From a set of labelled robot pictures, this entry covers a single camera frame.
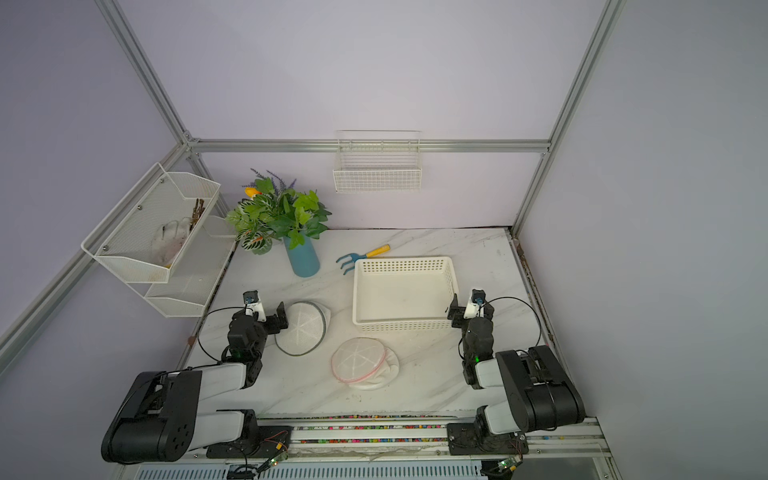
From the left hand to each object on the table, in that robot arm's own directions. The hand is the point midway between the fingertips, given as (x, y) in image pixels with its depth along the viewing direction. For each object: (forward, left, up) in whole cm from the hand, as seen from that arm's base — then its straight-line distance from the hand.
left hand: (267, 307), depth 91 cm
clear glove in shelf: (+8, +21, +23) cm, 32 cm away
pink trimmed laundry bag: (-17, -31, 0) cm, 36 cm away
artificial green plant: (+16, -6, +25) cm, 31 cm away
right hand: (+2, -63, +2) cm, 63 cm away
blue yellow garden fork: (+25, -24, -5) cm, 35 cm away
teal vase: (+18, -8, +2) cm, 20 cm away
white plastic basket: (+9, -41, -6) cm, 42 cm away
